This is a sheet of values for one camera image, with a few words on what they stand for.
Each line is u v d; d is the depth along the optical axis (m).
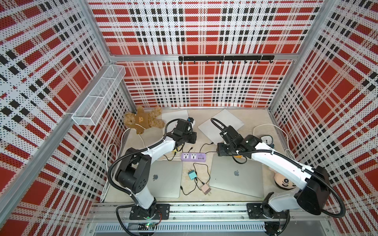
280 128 1.11
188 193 0.79
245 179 1.33
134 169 0.47
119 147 1.03
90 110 0.91
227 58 0.90
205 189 0.79
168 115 1.16
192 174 0.84
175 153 0.95
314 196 0.40
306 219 0.72
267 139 0.97
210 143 0.99
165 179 0.84
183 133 0.71
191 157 0.91
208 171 0.88
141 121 1.04
